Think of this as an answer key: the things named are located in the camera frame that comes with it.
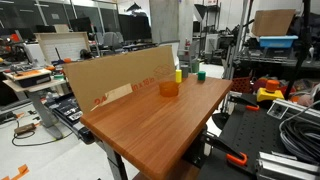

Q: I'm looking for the yellow cylinder block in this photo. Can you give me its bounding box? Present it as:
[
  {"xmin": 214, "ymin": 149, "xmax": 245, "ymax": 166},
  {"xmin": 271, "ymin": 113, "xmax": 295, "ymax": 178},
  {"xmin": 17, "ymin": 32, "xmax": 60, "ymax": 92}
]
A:
[{"xmin": 175, "ymin": 69, "xmax": 183, "ymax": 84}]

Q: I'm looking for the orange translucent plastic pot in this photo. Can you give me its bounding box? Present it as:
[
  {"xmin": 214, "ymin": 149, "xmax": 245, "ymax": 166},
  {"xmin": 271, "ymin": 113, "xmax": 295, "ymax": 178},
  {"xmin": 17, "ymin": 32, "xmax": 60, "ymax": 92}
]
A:
[{"xmin": 158, "ymin": 80, "xmax": 180, "ymax": 98}]

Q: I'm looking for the gray cylinder block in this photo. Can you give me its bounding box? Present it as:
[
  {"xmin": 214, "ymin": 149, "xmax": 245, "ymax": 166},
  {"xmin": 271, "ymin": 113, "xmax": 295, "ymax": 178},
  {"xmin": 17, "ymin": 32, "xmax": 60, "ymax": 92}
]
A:
[{"xmin": 180, "ymin": 64, "xmax": 190, "ymax": 79}]

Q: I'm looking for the green gray canister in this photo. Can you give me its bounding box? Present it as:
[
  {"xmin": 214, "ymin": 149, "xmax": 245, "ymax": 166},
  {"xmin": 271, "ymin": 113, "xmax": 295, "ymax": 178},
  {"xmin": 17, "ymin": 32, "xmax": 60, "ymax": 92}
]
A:
[{"xmin": 191, "ymin": 58, "xmax": 201, "ymax": 74}]

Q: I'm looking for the black computer monitor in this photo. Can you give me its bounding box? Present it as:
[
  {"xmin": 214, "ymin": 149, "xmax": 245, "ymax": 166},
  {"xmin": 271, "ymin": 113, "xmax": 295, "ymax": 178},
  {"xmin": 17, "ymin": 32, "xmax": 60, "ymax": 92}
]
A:
[
  {"xmin": 118, "ymin": 13, "xmax": 153, "ymax": 43},
  {"xmin": 69, "ymin": 17, "xmax": 93, "ymax": 34}
]

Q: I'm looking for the gray concrete pillar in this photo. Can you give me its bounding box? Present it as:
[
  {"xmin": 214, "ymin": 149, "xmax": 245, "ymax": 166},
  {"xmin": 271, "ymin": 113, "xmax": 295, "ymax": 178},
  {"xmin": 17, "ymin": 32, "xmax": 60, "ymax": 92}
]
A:
[{"xmin": 148, "ymin": 0, "xmax": 194, "ymax": 58}]

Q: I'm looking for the orange mesh basket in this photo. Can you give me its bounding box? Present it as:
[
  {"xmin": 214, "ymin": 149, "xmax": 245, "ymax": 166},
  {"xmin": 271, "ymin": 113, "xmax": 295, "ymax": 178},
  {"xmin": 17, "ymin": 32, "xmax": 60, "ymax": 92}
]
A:
[{"xmin": 231, "ymin": 77, "xmax": 253, "ymax": 94}]

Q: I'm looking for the gray table leg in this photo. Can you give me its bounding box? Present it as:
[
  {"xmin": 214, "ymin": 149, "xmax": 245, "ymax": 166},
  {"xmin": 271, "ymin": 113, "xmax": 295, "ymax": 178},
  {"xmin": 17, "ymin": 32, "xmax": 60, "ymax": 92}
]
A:
[{"xmin": 96, "ymin": 141, "xmax": 129, "ymax": 180}]

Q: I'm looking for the black equipment case with labels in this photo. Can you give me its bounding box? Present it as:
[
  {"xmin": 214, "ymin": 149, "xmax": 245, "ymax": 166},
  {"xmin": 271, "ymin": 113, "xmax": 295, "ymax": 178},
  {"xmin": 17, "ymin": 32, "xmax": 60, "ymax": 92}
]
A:
[{"xmin": 44, "ymin": 93, "xmax": 96, "ymax": 145}]

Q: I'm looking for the black perforated breadboard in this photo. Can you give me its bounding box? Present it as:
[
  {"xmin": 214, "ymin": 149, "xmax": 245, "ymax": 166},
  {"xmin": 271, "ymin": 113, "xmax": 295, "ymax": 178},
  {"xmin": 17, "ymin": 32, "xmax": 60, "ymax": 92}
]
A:
[{"xmin": 196, "ymin": 99, "xmax": 291, "ymax": 180}]

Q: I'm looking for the white pegboard panel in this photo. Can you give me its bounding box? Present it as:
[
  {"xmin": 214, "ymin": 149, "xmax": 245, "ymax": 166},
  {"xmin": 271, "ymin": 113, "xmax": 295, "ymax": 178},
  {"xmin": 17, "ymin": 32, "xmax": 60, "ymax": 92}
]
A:
[{"xmin": 34, "ymin": 31, "xmax": 92, "ymax": 65}]

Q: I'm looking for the yellow emergency stop button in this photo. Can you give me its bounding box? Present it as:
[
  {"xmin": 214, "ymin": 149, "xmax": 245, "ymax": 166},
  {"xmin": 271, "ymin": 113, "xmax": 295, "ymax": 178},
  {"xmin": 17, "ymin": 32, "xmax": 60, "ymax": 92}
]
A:
[{"xmin": 256, "ymin": 79, "xmax": 285, "ymax": 103}]

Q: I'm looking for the metal shelf rack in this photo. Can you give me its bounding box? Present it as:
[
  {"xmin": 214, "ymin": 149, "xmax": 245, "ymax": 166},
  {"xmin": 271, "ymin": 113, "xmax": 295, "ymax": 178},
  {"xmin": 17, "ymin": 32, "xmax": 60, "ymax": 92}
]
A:
[{"xmin": 233, "ymin": 46, "xmax": 320, "ymax": 73}]

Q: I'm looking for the gray standing desk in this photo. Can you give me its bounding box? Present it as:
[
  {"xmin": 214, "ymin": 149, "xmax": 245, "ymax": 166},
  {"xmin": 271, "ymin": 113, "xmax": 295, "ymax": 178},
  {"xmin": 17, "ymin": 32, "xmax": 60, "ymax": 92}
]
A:
[{"xmin": 2, "ymin": 77, "xmax": 68, "ymax": 140}]

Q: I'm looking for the blue plastic bin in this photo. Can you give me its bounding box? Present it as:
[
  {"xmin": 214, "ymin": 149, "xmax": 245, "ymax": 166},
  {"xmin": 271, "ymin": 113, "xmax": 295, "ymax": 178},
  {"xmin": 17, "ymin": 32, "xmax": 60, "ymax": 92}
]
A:
[{"xmin": 258, "ymin": 35, "xmax": 299, "ymax": 49}]

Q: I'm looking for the black toolbox orange lid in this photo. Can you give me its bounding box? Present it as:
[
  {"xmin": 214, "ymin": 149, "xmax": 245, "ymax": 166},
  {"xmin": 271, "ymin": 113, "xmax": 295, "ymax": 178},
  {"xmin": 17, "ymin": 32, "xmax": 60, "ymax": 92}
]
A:
[{"xmin": 12, "ymin": 68, "xmax": 53, "ymax": 89}]

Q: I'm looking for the brown cardboard box on shelf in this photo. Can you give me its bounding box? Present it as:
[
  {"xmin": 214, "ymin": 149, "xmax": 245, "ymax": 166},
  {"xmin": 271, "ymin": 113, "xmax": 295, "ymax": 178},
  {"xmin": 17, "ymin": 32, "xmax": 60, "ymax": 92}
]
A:
[{"xmin": 251, "ymin": 8, "xmax": 297, "ymax": 38}]

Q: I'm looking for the silver aluminium extrusion with plate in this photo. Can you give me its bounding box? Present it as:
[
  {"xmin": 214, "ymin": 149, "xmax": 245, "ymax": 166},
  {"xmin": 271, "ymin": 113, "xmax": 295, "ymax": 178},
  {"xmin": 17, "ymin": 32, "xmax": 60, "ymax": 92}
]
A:
[{"xmin": 266, "ymin": 98, "xmax": 320, "ymax": 122}]

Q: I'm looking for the black vertical pole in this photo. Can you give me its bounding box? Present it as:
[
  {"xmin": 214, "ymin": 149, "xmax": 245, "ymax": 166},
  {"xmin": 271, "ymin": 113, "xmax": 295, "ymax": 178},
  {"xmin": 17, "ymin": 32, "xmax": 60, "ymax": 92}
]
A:
[{"xmin": 284, "ymin": 0, "xmax": 313, "ymax": 101}]

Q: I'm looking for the orange floor tape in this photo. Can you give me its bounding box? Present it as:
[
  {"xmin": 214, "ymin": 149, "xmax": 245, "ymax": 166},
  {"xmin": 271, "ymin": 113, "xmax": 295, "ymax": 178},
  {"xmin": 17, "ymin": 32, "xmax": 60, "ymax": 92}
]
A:
[{"xmin": 0, "ymin": 164, "xmax": 30, "ymax": 180}]

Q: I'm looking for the black clamp orange handle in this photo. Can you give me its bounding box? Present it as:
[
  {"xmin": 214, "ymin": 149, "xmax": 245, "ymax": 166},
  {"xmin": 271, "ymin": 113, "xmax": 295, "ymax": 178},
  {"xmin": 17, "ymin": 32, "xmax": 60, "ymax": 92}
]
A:
[
  {"xmin": 229, "ymin": 94, "xmax": 260, "ymax": 112},
  {"xmin": 201, "ymin": 133, "xmax": 249, "ymax": 167}
]

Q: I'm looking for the power brick with cable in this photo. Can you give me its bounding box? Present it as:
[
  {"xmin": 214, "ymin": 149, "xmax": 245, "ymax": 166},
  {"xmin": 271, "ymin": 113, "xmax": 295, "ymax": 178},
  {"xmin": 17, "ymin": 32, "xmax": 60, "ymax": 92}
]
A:
[{"xmin": 11, "ymin": 122, "xmax": 73, "ymax": 147}]

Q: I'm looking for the black cable bundle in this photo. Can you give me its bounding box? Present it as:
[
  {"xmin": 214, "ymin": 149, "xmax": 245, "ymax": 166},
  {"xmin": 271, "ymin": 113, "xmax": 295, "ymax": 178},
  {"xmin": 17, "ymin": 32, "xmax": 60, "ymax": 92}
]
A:
[{"xmin": 279, "ymin": 99, "xmax": 320, "ymax": 164}]

